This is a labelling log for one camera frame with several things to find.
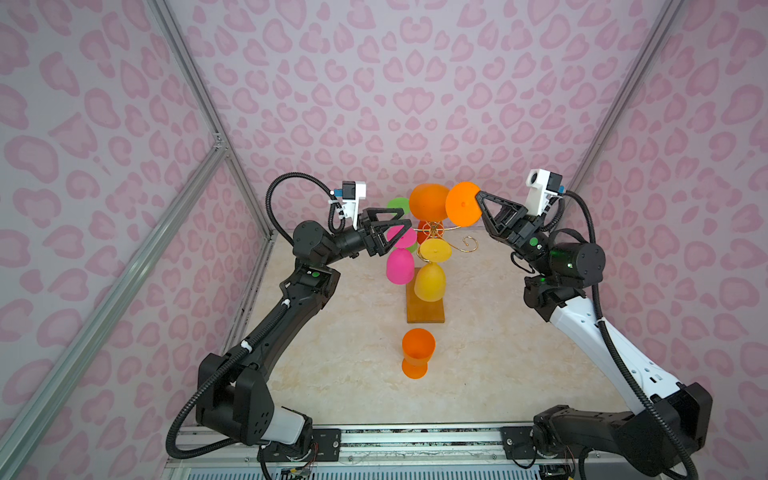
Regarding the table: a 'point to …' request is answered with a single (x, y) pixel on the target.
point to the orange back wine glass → (418, 345)
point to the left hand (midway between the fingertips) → (407, 217)
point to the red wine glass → (429, 230)
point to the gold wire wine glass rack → (426, 311)
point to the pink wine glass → (400, 262)
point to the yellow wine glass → (430, 278)
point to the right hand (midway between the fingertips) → (479, 205)
